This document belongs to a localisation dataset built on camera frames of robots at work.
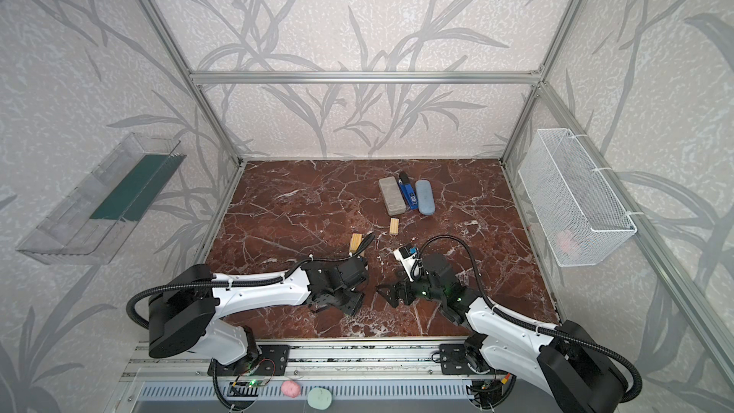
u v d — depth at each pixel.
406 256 0.73
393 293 0.70
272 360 0.72
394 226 0.99
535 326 0.47
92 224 0.63
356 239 0.89
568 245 0.72
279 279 0.53
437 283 0.66
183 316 0.42
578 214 0.62
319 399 0.67
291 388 0.68
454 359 0.74
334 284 0.63
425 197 1.05
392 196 1.05
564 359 0.41
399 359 0.75
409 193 1.05
